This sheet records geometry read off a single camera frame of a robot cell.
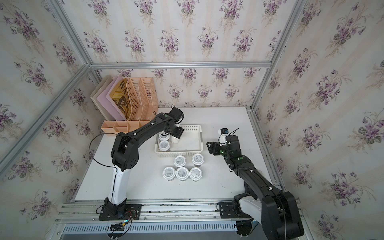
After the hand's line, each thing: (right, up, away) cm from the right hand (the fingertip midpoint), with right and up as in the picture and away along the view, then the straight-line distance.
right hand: (213, 143), depth 85 cm
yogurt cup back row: (-24, +1, +10) cm, 26 cm away
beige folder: (-68, +38, +9) cm, 79 cm away
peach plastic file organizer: (-53, +26, +34) cm, 68 cm away
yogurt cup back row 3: (-9, -10, 0) cm, 13 cm away
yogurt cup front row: (-30, -2, +5) cm, 30 cm away
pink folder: (-64, +26, +1) cm, 69 cm away
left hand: (-22, +5, +11) cm, 25 cm away
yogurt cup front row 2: (-25, -16, -5) cm, 30 cm away
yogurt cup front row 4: (-11, -16, -6) cm, 20 cm away
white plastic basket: (-14, -3, +14) cm, 20 cm away
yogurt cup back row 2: (-20, -10, -1) cm, 22 cm away
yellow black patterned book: (-61, +29, +12) cm, 68 cm away
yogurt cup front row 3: (-18, -16, -5) cm, 24 cm away
